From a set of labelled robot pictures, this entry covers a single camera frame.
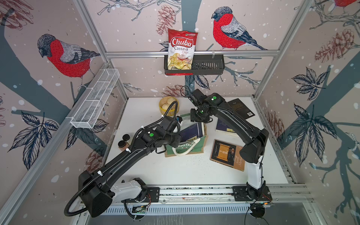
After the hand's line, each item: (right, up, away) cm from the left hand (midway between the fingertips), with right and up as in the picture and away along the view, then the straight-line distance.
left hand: (180, 135), depth 75 cm
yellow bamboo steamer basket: (-8, +12, +32) cm, 35 cm away
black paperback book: (+48, +15, +37) cm, 63 cm away
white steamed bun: (-13, +20, +36) cm, 43 cm away
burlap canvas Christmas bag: (+9, -7, +1) cm, 11 cm away
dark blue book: (+8, -1, +12) cm, 14 cm away
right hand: (+7, +8, +5) cm, 12 cm away
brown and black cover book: (+30, -14, +12) cm, 35 cm away
